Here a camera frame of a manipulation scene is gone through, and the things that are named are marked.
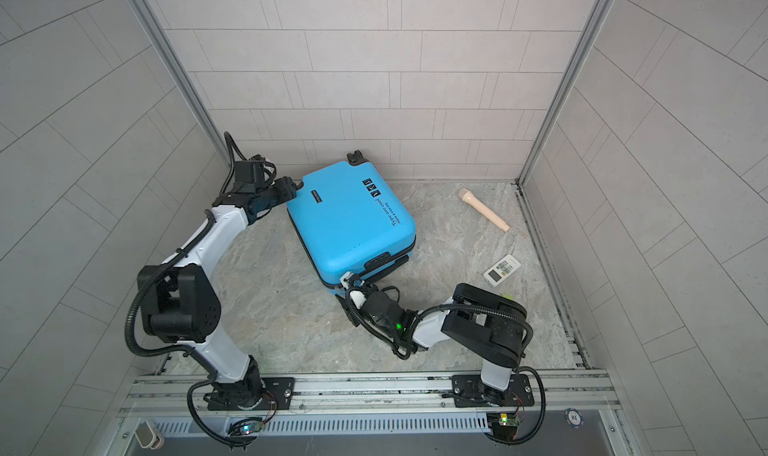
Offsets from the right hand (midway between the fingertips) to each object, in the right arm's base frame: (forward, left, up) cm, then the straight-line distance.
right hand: (342, 293), depth 81 cm
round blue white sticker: (-31, -54, -8) cm, 63 cm away
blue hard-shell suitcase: (+17, -5, +13) cm, 22 cm away
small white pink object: (-28, +40, -3) cm, 49 cm away
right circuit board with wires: (-31, -38, -9) cm, 50 cm away
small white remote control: (+7, -48, -6) cm, 49 cm away
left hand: (+29, +13, +15) cm, 35 cm away
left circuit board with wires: (-28, +20, -4) cm, 34 cm away
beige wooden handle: (+36, -44, -4) cm, 57 cm away
